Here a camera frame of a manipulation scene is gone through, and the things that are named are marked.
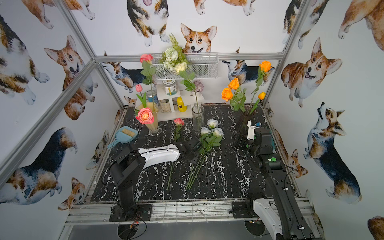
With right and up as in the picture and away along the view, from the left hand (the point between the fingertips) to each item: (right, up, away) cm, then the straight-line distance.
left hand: (194, 152), depth 93 cm
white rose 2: (+12, +6, +5) cm, 14 cm away
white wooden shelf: (-7, +37, +13) cm, 40 cm away
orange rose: (+27, +33, -3) cm, 43 cm away
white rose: (+12, +18, +13) cm, 25 cm away
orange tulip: (+38, +34, -8) cm, 52 cm away
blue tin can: (-26, +33, 0) cm, 42 cm away
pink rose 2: (-12, +18, +14) cm, 26 cm away
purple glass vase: (+34, +26, +1) cm, 43 cm away
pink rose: (-21, +22, -25) cm, 40 cm away
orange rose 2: (+18, +34, -15) cm, 41 cm away
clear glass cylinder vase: (+2, +21, +3) cm, 22 cm away
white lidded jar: (-15, +41, 0) cm, 43 cm away
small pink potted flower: (+3, +42, +5) cm, 43 cm away
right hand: (+25, +14, -18) cm, 34 cm away
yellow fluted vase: (-28, +15, +6) cm, 32 cm away
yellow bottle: (-11, +30, +20) cm, 37 cm away
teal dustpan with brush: (-49, +10, +11) cm, 51 cm away
